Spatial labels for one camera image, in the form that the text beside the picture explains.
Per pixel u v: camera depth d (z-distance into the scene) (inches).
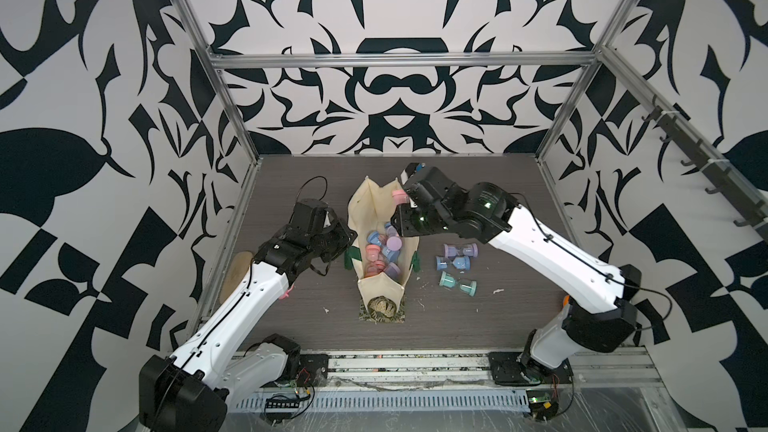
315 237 23.3
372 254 35.0
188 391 14.5
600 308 16.3
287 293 34.1
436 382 28.7
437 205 18.5
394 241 34.2
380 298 31.2
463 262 35.2
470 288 33.4
